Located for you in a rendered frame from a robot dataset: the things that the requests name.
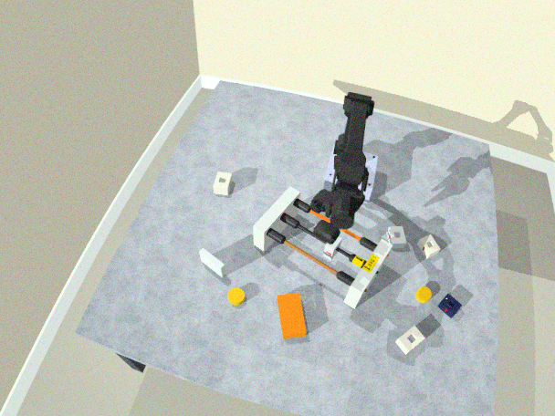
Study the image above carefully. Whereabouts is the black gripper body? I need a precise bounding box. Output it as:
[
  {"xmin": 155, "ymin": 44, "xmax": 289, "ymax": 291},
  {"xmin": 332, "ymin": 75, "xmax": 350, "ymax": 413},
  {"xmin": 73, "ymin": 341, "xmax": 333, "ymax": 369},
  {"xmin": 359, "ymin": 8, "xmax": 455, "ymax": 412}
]
[{"xmin": 313, "ymin": 194, "xmax": 366, "ymax": 244}]

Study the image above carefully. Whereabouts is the yellow short cylinder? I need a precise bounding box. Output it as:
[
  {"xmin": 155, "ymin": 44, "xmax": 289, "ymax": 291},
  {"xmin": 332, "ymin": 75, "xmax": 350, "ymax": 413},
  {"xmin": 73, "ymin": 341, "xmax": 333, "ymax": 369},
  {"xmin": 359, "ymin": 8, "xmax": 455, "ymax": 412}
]
[
  {"xmin": 415, "ymin": 286, "xmax": 432, "ymax": 303},
  {"xmin": 228, "ymin": 288, "xmax": 245, "ymax": 306}
]

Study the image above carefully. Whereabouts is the orange rectangular block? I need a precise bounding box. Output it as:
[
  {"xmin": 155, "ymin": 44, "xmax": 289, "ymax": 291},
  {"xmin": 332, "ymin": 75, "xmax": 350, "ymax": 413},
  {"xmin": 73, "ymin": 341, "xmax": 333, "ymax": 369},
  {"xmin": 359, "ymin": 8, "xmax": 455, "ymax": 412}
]
[{"xmin": 277, "ymin": 293, "xmax": 306, "ymax": 339}]

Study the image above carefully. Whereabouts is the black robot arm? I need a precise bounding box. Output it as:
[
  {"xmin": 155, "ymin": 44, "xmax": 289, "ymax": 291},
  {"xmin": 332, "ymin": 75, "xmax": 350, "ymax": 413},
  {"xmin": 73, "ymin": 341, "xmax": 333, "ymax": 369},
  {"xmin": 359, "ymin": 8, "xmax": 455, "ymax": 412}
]
[{"xmin": 310, "ymin": 92, "xmax": 375, "ymax": 230}]

